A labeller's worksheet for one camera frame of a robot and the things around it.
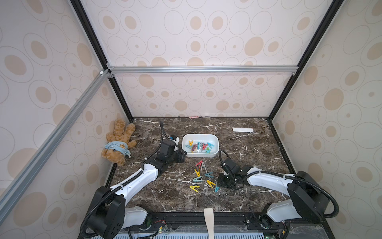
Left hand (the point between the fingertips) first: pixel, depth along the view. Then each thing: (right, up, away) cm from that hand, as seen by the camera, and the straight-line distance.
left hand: (189, 152), depth 84 cm
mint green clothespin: (+6, -17, +4) cm, 18 cm away
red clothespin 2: (+7, -8, +11) cm, 15 cm away
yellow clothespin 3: (+6, -13, +6) cm, 16 cm away
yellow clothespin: (0, +4, +19) cm, 20 cm away
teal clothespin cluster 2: (+16, -21, 0) cm, 26 cm away
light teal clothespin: (-1, +2, +17) cm, 17 cm away
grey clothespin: (+9, -10, +9) cm, 16 cm away
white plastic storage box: (+8, +2, +19) cm, 20 cm away
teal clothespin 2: (+14, +2, +19) cm, 24 cm away
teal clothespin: (+6, +2, +19) cm, 20 cm away
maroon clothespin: (+3, +2, +16) cm, 17 cm away
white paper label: (+40, +13, +30) cm, 52 cm away
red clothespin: (+10, +2, +18) cm, 20 cm away
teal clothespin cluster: (+12, -2, +15) cm, 19 cm away
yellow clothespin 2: (+3, -20, +1) cm, 21 cm away
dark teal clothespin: (+11, -14, +6) cm, 19 cm away
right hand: (+19, -19, +3) cm, 27 cm away
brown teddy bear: (-45, +4, +11) cm, 46 cm away
